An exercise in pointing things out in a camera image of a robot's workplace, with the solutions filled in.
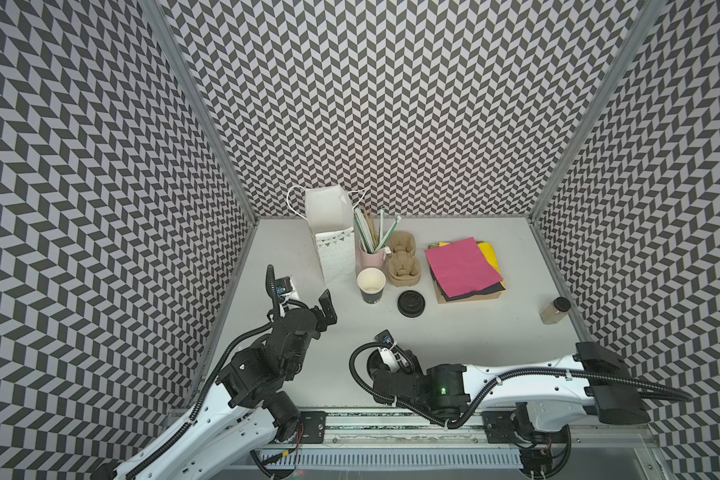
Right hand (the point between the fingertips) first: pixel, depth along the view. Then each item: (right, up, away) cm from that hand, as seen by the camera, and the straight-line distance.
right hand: (388, 376), depth 74 cm
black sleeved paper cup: (-4, +21, +18) cm, 28 cm away
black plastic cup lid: (+8, +14, +18) cm, 25 cm away
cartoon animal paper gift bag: (-19, +41, +28) cm, 53 cm away
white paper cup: (0, +9, -11) cm, 14 cm away
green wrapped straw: (0, +34, +24) cm, 41 cm away
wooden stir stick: (-5, +40, +25) cm, 47 cm away
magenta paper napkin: (+26, +25, +25) cm, 44 cm away
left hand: (-18, +20, -3) cm, 27 cm away
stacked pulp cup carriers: (+7, +25, +25) cm, 36 cm away
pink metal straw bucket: (-3, +27, +25) cm, 38 cm away
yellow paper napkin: (+38, +28, +28) cm, 55 cm away
